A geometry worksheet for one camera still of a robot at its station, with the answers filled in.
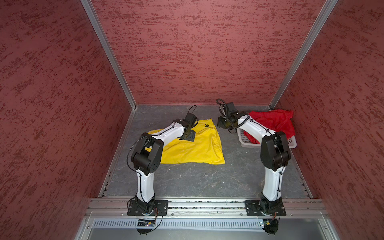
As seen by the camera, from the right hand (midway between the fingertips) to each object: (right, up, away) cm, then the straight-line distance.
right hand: (218, 126), depth 97 cm
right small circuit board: (+21, -47, -26) cm, 58 cm away
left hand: (-23, -8, -1) cm, 24 cm away
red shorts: (+40, +4, +4) cm, 40 cm away
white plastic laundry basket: (+16, -10, -5) cm, 20 cm away
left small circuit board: (-40, -47, -25) cm, 66 cm away
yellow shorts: (-9, -15, -2) cm, 18 cm away
